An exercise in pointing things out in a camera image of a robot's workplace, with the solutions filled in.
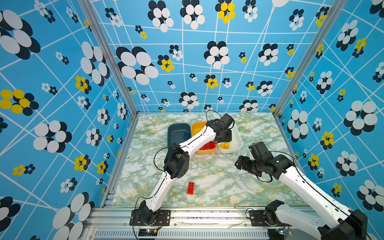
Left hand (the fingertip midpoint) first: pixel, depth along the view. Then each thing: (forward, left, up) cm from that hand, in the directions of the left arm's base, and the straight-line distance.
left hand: (230, 138), depth 91 cm
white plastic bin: (+4, -7, -10) cm, 13 cm away
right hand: (-18, -3, +1) cm, 19 cm away
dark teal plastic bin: (+13, +36, -10) cm, 40 cm away
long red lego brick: (-26, +24, -12) cm, 37 cm away
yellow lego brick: (+1, +1, -10) cm, 10 cm away
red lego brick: (+1, +13, -10) cm, 16 cm away
